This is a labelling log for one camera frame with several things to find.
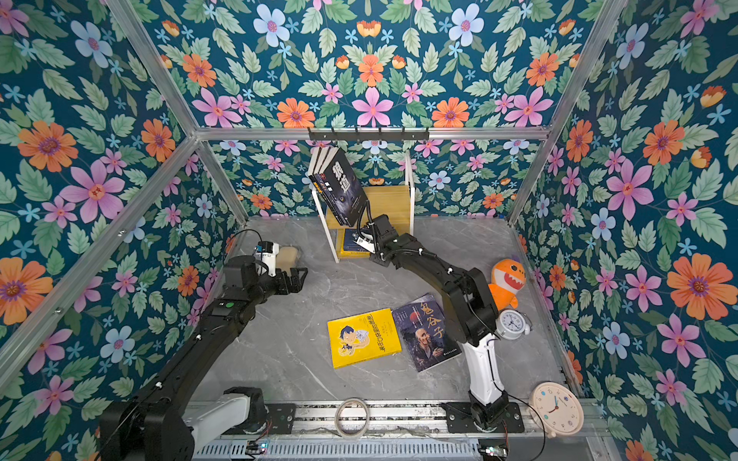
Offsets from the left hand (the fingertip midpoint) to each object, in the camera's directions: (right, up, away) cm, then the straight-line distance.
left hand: (296, 262), depth 80 cm
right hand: (+24, +6, +16) cm, 30 cm away
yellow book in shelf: (+9, +2, +23) cm, 25 cm away
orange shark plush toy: (+65, -6, +10) cm, 66 cm away
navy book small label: (+12, +5, +22) cm, 25 cm away
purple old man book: (+9, +21, -2) cm, 23 cm away
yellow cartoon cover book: (+19, -23, +6) cm, 30 cm away
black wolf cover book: (+17, +21, +15) cm, 31 cm away
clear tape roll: (+13, -41, -7) cm, 44 cm away
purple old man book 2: (+38, -22, +6) cm, 44 cm away
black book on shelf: (+12, +26, +4) cm, 29 cm away
